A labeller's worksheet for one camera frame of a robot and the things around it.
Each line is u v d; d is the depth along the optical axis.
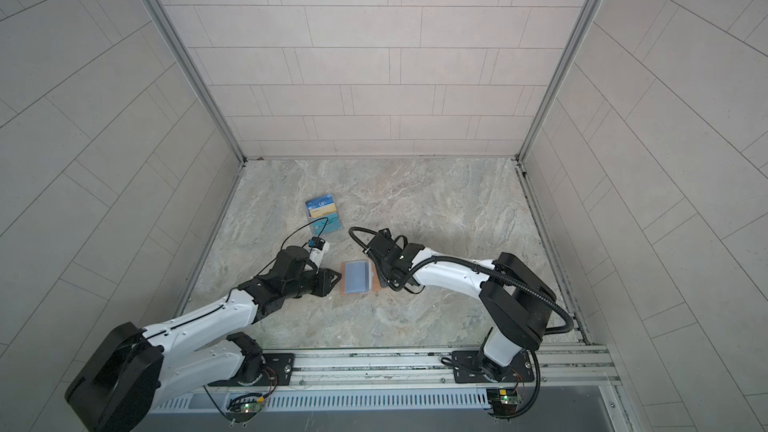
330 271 0.77
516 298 0.45
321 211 0.96
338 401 1.05
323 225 0.96
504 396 0.69
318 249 0.75
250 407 0.65
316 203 0.96
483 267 0.47
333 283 0.78
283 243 0.94
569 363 0.73
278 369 0.71
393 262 0.62
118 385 0.38
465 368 0.70
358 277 0.85
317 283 0.72
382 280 0.75
